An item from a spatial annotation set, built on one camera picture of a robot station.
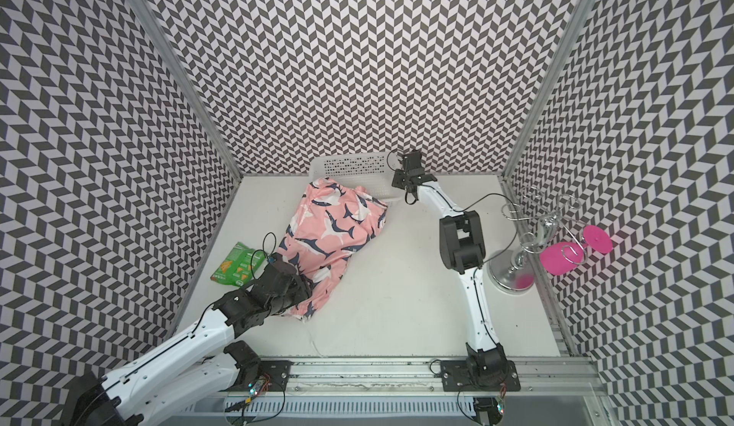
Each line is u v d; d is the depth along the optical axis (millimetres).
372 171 1283
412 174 842
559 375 762
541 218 990
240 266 897
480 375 653
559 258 642
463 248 628
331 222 941
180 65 884
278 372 725
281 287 623
